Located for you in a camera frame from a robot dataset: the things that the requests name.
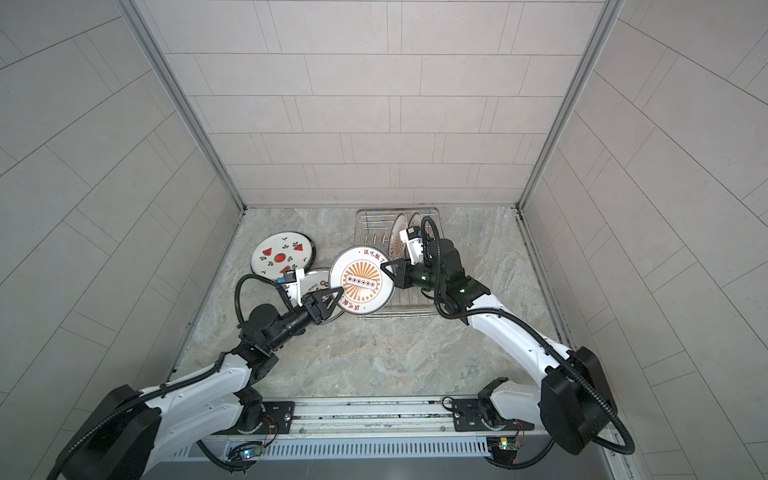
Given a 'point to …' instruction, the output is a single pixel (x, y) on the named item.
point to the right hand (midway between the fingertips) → (381, 270)
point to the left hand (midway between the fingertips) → (347, 292)
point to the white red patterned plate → (367, 289)
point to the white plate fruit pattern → (281, 251)
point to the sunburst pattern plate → (415, 220)
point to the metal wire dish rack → (372, 228)
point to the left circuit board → (245, 452)
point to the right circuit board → (508, 446)
